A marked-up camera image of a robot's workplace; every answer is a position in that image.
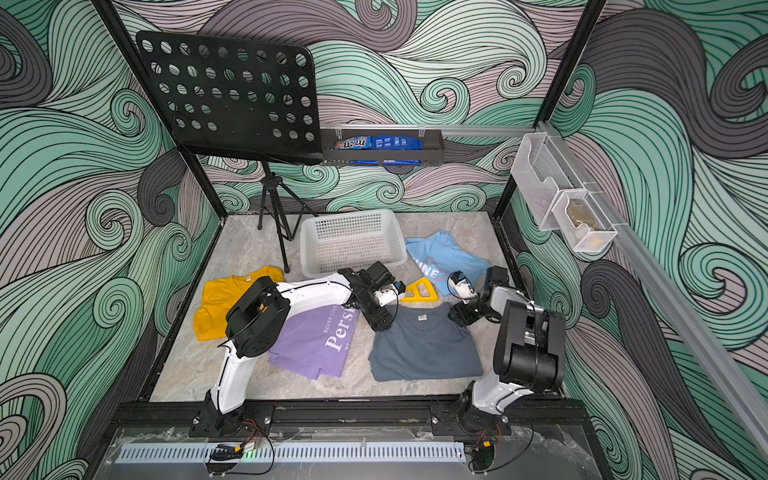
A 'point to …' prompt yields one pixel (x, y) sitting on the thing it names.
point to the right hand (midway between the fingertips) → (470, 314)
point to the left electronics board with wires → (226, 457)
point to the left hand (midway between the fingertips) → (387, 313)
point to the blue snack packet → (396, 142)
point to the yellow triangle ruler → (432, 297)
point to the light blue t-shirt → (440, 255)
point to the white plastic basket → (335, 241)
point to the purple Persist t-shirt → (315, 338)
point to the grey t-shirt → (423, 343)
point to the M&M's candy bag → (356, 142)
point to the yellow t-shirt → (210, 317)
